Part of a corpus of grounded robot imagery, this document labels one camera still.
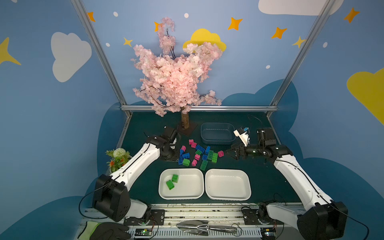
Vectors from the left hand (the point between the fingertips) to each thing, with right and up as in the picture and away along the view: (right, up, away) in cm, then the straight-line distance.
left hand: (176, 156), depth 83 cm
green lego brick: (-3, -16, 0) cm, 16 cm away
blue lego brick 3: (+2, -5, +11) cm, 13 cm away
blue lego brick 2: (+5, -2, +12) cm, 14 cm away
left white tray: (+8, -18, +3) cm, 20 cm away
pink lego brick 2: (+8, +6, +19) cm, 22 cm away
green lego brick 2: (-1, -13, +1) cm, 13 cm away
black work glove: (-36, -33, -12) cm, 51 cm away
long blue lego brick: (+14, +2, +17) cm, 22 cm away
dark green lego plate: (+21, -2, +13) cm, 25 cm away
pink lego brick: (+4, +2, +16) cm, 16 cm away
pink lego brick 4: (+10, -6, +10) cm, 16 cm away
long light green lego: (+24, -3, +13) cm, 27 cm away
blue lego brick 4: (+20, +1, +16) cm, 25 cm away
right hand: (+30, +6, -6) cm, 31 cm away
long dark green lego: (+16, -7, +8) cm, 20 cm away
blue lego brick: (+2, 0, +15) cm, 15 cm away
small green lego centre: (+13, 0, +15) cm, 20 cm away
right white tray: (+28, -18, +4) cm, 33 cm away
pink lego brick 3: (+12, -3, +12) cm, 18 cm away
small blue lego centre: (+17, -3, +12) cm, 21 cm away
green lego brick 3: (+5, -6, +10) cm, 13 cm away
